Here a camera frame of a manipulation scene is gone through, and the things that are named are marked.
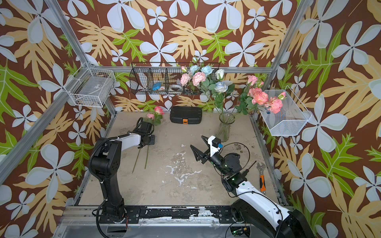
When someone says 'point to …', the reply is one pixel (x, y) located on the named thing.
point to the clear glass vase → (223, 131)
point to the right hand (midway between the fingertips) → (196, 141)
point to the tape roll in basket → (176, 88)
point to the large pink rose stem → (151, 118)
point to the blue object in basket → (156, 86)
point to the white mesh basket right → (292, 118)
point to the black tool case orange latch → (186, 115)
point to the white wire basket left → (91, 87)
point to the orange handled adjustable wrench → (262, 178)
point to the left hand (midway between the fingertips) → (150, 138)
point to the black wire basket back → (172, 78)
